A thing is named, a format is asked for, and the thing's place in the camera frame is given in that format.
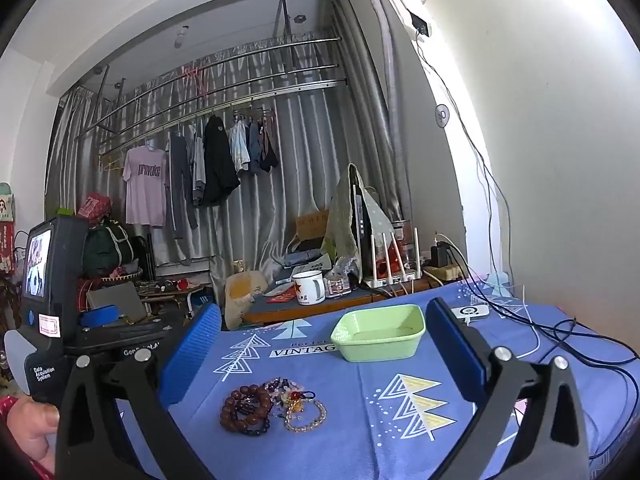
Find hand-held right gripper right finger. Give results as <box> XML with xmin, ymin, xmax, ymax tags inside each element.
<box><xmin>425</xmin><ymin>297</ymin><xmax>591</xmax><ymax>480</ymax></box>

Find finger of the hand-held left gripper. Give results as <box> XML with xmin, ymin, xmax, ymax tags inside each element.
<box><xmin>79</xmin><ymin>306</ymin><xmax>122</xmax><ymax>330</ymax></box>

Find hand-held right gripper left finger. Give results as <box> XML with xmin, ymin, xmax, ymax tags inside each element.
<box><xmin>55</xmin><ymin>302</ymin><xmax>223</xmax><ymax>480</ymax></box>

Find brown wooden bead bracelet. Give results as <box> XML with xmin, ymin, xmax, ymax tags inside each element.
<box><xmin>220</xmin><ymin>384</ymin><xmax>273</xmax><ymax>431</ymax></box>

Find green plastic tray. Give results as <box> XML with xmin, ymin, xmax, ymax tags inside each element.
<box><xmin>330</xmin><ymin>304</ymin><xmax>427</xmax><ymax>362</ymax></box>

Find purple bead necklace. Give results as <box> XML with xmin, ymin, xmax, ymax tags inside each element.
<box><xmin>260</xmin><ymin>377</ymin><xmax>306</xmax><ymax>406</ymax></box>

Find dark bead bracelet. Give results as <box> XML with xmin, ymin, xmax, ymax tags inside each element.
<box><xmin>235</xmin><ymin>402</ymin><xmax>273</xmax><ymax>437</ymax></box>

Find red bead charm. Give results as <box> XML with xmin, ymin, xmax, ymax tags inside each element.
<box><xmin>286</xmin><ymin>390</ymin><xmax>318</xmax><ymax>410</ymax></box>

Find clear bead bracelet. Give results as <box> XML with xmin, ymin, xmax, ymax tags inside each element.
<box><xmin>284</xmin><ymin>400</ymin><xmax>328</xmax><ymax>434</ymax></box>

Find person's left hand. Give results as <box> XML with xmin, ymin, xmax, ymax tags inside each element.
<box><xmin>7</xmin><ymin>401</ymin><xmax>61</xmax><ymax>480</ymax></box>

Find grey board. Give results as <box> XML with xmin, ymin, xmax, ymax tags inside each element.
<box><xmin>86</xmin><ymin>281</ymin><xmax>147</xmax><ymax>323</ymax></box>

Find white power bank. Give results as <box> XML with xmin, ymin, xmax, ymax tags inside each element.
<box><xmin>450</xmin><ymin>305</ymin><xmax>491</xmax><ymax>322</ymax></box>

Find green duffel bag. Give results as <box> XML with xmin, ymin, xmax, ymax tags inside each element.
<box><xmin>82</xmin><ymin>220</ymin><xmax>135</xmax><ymax>278</ymax></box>

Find red bag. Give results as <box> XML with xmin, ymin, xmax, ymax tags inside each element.
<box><xmin>77</xmin><ymin>192</ymin><xmax>112</xmax><ymax>221</ymax></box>

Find tan sack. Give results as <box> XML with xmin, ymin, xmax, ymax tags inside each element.
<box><xmin>225</xmin><ymin>270</ymin><xmax>268</xmax><ymax>331</ymax></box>

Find beige power strip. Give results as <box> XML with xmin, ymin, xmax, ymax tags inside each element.
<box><xmin>425</xmin><ymin>262</ymin><xmax>463</xmax><ymax>283</ymax></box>

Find pale blue plastic item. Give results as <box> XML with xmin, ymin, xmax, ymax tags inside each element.
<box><xmin>484</xmin><ymin>271</ymin><xmax>527</xmax><ymax>307</ymax></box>

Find white router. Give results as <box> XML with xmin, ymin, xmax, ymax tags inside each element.
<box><xmin>365</xmin><ymin>227</ymin><xmax>426</xmax><ymax>289</ymax></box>

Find pink t-shirt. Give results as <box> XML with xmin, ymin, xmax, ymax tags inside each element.
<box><xmin>122</xmin><ymin>145</ymin><xmax>168</xmax><ymax>228</ymax></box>

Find wooden desk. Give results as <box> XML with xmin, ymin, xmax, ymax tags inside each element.
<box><xmin>242</xmin><ymin>270</ymin><xmax>446</xmax><ymax>325</ymax></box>

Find blue printed tablecloth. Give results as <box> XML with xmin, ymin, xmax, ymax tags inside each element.
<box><xmin>115</xmin><ymin>280</ymin><xmax>640</xmax><ymax>480</ymax></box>

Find clear plastic snack bag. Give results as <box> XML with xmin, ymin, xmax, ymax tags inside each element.
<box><xmin>324</xmin><ymin>256</ymin><xmax>362</xmax><ymax>299</ymax></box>

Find white enamel mug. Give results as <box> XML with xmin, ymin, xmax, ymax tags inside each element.
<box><xmin>291</xmin><ymin>270</ymin><xmax>327</xmax><ymax>306</ymax></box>

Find grey trousers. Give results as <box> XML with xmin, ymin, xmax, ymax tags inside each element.
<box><xmin>166</xmin><ymin>130</ymin><xmax>199</xmax><ymax>240</ymax></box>

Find black monitor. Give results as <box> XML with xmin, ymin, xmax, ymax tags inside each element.
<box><xmin>350</xmin><ymin>165</ymin><xmax>373</xmax><ymax>286</ymax></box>

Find grey-green cloth cover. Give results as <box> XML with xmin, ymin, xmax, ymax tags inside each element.
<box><xmin>320</xmin><ymin>162</ymin><xmax>396</xmax><ymax>281</ymax></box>

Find cardboard box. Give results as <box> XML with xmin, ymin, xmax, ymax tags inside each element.
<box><xmin>295</xmin><ymin>212</ymin><xmax>331</xmax><ymax>241</ymax></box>

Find light blue shirt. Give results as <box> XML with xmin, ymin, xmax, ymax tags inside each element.
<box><xmin>227</xmin><ymin>120</ymin><xmax>251</xmax><ymax>173</ymax></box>

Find dark shorts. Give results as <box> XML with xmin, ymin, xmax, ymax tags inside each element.
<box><xmin>248</xmin><ymin>120</ymin><xmax>280</xmax><ymax>174</ymax></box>

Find grey curtain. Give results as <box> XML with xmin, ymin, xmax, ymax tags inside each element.
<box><xmin>45</xmin><ymin>0</ymin><xmax>416</xmax><ymax>291</ymax></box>

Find metal drying rack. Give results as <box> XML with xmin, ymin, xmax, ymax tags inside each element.
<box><xmin>75</xmin><ymin>0</ymin><xmax>348</xmax><ymax>156</ymax></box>

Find white cable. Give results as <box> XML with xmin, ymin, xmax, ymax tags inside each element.
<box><xmin>435</xmin><ymin>232</ymin><xmax>543</xmax><ymax>361</ymax></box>

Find black cable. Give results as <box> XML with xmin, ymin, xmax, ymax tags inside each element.
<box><xmin>415</xmin><ymin>30</ymin><xmax>640</xmax><ymax>461</ymax></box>

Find black wall device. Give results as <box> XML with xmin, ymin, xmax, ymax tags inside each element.
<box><xmin>407</xmin><ymin>10</ymin><xmax>433</xmax><ymax>38</ymax></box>

